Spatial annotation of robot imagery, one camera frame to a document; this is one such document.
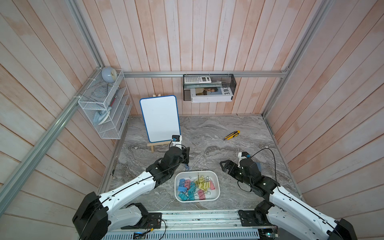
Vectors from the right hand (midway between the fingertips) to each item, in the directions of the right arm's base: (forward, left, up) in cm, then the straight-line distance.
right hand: (223, 164), depth 82 cm
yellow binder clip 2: (-10, +12, -5) cm, 16 cm away
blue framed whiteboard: (+22, +36, +15) cm, 45 cm away
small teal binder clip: (-12, +17, -6) cm, 22 cm away
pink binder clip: (-9, +20, -6) cm, 23 cm away
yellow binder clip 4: (-7, +9, -4) cm, 12 cm away
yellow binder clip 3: (-9, +9, -4) cm, 14 cm away
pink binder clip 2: (-14, +12, -8) cm, 20 cm away
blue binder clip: (-9, +23, -6) cm, 26 cm away
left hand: (+5, +21, +7) cm, 23 cm away
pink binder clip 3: (-10, +7, -8) cm, 14 cm away
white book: (+39, +4, +18) cm, 44 cm away
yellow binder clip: (-6, +12, -8) cm, 16 cm away
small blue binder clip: (-12, +23, -7) cm, 27 cm away
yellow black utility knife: (+28, -11, -10) cm, 32 cm away
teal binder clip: (-15, +22, -8) cm, 28 cm away
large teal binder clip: (-16, +18, -8) cm, 25 cm away
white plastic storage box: (-10, +15, -5) cm, 19 cm away
